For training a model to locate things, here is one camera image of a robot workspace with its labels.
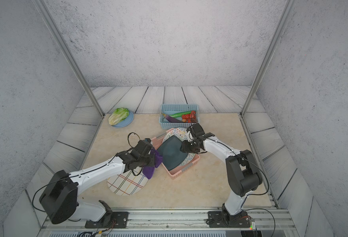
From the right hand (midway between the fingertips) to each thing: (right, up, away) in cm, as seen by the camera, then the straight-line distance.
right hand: (184, 148), depth 90 cm
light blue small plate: (-44, +17, +25) cm, 53 cm away
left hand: (-16, -6, -5) cm, 17 cm away
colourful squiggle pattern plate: (-2, +9, +8) cm, 12 cm away
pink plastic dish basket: (-5, -12, -9) cm, 16 cm away
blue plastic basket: (-9, +27, +28) cm, 40 cm away
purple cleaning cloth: (-20, -11, -10) cm, 25 cm away
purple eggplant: (-10, +19, +24) cm, 32 cm away
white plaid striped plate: (-32, -19, -5) cm, 37 cm away
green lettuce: (-49, +22, +23) cm, 58 cm away
